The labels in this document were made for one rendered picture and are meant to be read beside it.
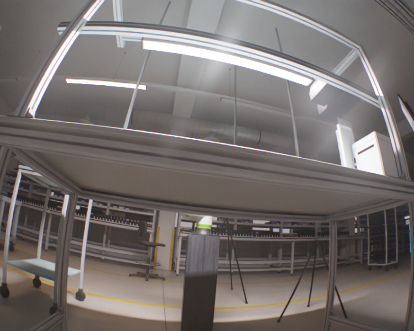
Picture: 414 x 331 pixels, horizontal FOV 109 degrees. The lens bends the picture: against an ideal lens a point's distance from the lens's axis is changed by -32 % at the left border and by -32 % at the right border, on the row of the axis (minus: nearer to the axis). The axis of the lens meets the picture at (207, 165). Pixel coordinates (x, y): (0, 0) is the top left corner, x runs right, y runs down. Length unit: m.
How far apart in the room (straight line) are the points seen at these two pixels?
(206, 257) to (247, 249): 6.57
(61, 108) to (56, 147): 5.01
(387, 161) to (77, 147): 1.15
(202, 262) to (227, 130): 3.75
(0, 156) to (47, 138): 0.21
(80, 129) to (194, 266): 1.34
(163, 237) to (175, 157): 4.68
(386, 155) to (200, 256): 1.37
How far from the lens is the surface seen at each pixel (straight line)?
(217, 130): 4.96
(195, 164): 0.54
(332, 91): 1.21
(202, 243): 1.68
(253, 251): 8.31
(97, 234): 7.92
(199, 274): 1.70
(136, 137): 0.56
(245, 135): 5.13
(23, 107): 0.75
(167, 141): 0.55
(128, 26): 0.95
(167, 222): 5.21
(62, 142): 0.63
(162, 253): 5.21
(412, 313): 1.41
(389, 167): 1.07
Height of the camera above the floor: 0.75
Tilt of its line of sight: 20 degrees up
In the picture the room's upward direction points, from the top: 5 degrees clockwise
